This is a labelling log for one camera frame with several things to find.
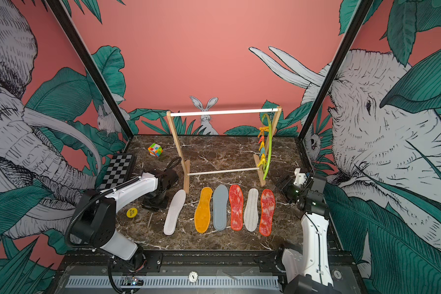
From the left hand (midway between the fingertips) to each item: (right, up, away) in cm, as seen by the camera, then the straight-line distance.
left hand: (157, 208), depth 84 cm
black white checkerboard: (-27, +16, +14) cm, 34 cm away
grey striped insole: (+8, 0, +7) cm, 10 cm away
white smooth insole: (+29, +2, +11) cm, 31 cm away
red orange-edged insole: (+53, -1, +6) cm, 54 cm away
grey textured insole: (+45, -4, +4) cm, 45 cm away
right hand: (+52, +15, -7) cm, 55 cm away
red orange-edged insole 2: (+38, +2, +9) cm, 39 cm away
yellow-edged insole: (+21, -4, +3) cm, 21 cm away
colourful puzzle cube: (-10, +28, +23) cm, 37 cm away
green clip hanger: (+52, +35, +8) cm, 64 cm away
